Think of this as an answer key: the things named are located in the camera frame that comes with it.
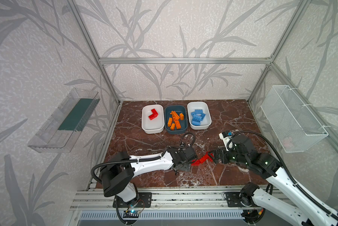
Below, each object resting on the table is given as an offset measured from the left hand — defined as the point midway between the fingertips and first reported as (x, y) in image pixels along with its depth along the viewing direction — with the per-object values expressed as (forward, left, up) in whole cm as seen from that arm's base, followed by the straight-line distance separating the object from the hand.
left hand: (185, 161), depth 83 cm
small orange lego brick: (+34, +1, -1) cm, 35 cm away
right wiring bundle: (-26, -36, -7) cm, 45 cm away
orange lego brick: (+31, +11, -3) cm, 33 cm away
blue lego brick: (+42, -12, -4) cm, 44 cm away
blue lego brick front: (+37, -15, -3) cm, 40 cm away
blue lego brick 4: (+33, -10, -1) cm, 35 cm away
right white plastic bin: (+32, -18, -4) cm, 37 cm away
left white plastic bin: (+26, +21, -2) cm, 33 cm away
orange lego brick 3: (+26, +8, -3) cm, 28 cm away
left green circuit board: (-25, +28, -6) cm, 38 cm away
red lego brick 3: (-6, -4, +15) cm, 17 cm away
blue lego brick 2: (+37, -8, -2) cm, 38 cm away
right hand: (+2, -15, +15) cm, 21 cm away
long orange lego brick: (+36, +7, -2) cm, 37 cm away
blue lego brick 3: (+31, -10, -3) cm, 32 cm away
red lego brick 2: (+36, +24, -4) cm, 44 cm away
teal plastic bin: (+43, +3, -3) cm, 43 cm away
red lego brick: (+39, +23, -2) cm, 46 cm away
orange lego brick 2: (+28, +4, -3) cm, 29 cm away
